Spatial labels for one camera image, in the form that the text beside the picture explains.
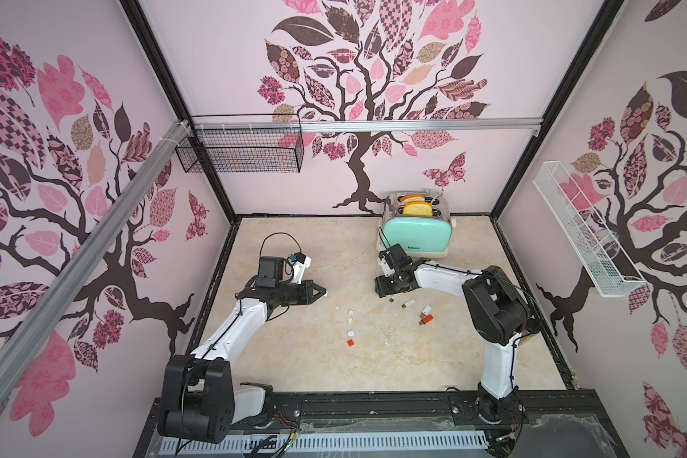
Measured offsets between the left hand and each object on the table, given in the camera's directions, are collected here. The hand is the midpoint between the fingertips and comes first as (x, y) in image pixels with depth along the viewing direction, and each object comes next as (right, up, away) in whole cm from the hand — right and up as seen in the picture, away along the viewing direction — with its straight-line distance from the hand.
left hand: (322, 297), depth 83 cm
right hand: (+20, 0, +15) cm, 25 cm away
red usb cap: (+8, -15, +3) cm, 17 cm away
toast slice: (+32, +28, +15) cm, 45 cm away
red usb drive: (+34, -9, +8) cm, 36 cm away
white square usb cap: (+8, -12, +5) cm, 16 cm away
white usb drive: (+28, -5, +11) cm, 31 cm away
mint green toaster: (+33, +24, +14) cm, 43 cm away
